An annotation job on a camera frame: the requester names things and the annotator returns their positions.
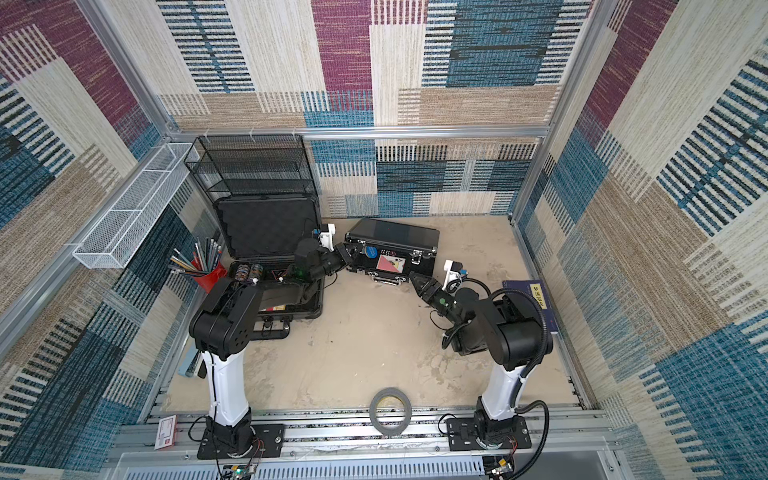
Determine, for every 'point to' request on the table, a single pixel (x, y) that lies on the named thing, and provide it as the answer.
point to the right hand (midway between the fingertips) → (414, 280)
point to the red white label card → (165, 433)
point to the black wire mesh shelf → (252, 165)
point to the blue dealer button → (371, 252)
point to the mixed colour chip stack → (242, 272)
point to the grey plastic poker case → (258, 235)
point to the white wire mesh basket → (110, 243)
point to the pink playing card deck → (390, 263)
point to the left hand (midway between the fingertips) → (366, 248)
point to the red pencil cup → (208, 281)
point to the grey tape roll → (390, 392)
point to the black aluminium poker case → (391, 250)
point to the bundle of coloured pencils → (203, 260)
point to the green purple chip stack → (256, 271)
